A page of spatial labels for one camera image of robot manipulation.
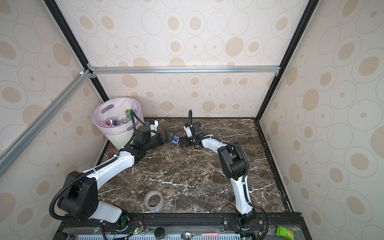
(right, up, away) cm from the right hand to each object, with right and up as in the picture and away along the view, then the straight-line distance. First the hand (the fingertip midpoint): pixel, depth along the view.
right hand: (184, 140), depth 100 cm
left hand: (-4, +6, -19) cm, 20 cm away
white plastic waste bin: (-37, 0, -14) cm, 39 cm away
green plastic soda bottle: (-34, +17, -10) cm, 39 cm away
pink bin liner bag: (-43, +21, -7) cm, 48 cm away
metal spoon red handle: (+4, -45, -28) cm, 53 cm away
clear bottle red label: (-41, +12, -8) cm, 44 cm away
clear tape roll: (-12, -33, -24) cm, 43 cm away
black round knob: (-8, -37, -37) cm, 53 cm away
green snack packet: (+48, -41, -31) cm, 71 cm away
